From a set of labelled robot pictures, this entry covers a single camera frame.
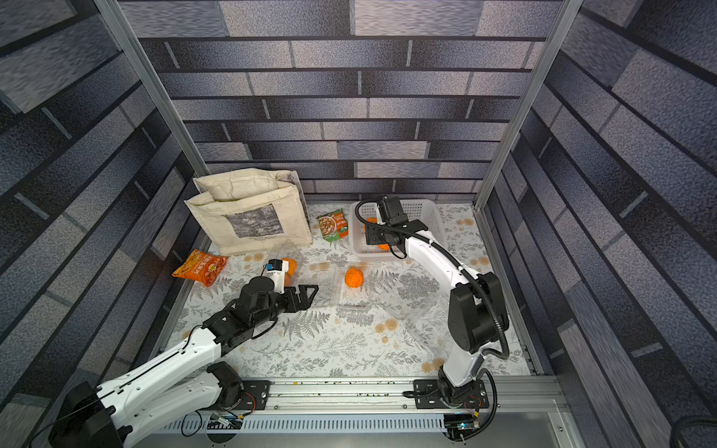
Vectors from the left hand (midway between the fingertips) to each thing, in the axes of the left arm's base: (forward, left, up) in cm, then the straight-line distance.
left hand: (309, 288), depth 79 cm
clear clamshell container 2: (+23, +12, -13) cm, 29 cm away
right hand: (+21, -19, +2) cm, 28 cm away
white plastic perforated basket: (+37, -40, -6) cm, 55 cm away
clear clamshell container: (+5, -17, -15) cm, 23 cm away
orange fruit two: (+9, -13, -10) cm, 18 cm away
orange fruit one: (+22, -23, -10) cm, 34 cm away
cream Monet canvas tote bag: (+22, +21, +9) cm, 32 cm away
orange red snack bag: (+13, +41, -11) cm, 44 cm away
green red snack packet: (+34, -3, -12) cm, 36 cm away
